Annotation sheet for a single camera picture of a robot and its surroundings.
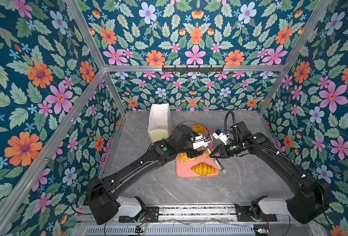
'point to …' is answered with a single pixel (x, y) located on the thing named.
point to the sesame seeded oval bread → (206, 154)
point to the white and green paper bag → (159, 124)
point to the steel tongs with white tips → (216, 161)
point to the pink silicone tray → (184, 170)
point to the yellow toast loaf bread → (201, 128)
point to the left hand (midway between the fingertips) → (204, 138)
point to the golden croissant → (203, 169)
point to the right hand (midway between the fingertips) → (211, 154)
